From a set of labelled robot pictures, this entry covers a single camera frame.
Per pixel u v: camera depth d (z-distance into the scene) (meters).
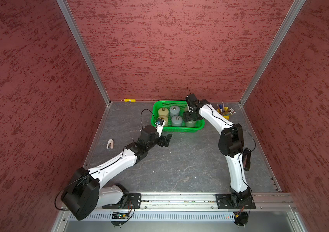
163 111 1.03
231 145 0.58
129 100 1.22
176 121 0.98
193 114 0.84
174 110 1.03
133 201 0.74
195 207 0.73
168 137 0.73
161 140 0.73
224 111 1.03
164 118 0.98
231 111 0.93
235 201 0.66
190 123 0.99
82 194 0.41
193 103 0.74
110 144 0.94
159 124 0.71
